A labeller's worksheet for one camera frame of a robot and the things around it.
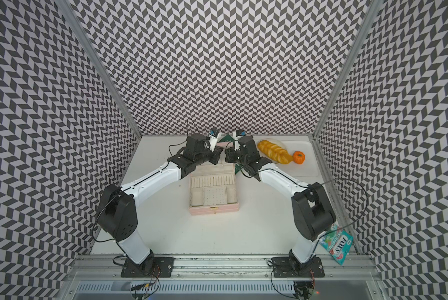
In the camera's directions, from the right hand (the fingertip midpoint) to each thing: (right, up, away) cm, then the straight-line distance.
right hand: (225, 153), depth 87 cm
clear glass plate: (+31, +7, +29) cm, 43 cm away
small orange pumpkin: (+40, -2, +15) cm, 42 cm away
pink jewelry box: (-6, -18, 0) cm, 19 cm away
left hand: (-3, +2, -1) cm, 3 cm away
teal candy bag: (+47, -37, -10) cm, 61 cm away
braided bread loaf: (+27, 0, +17) cm, 32 cm away
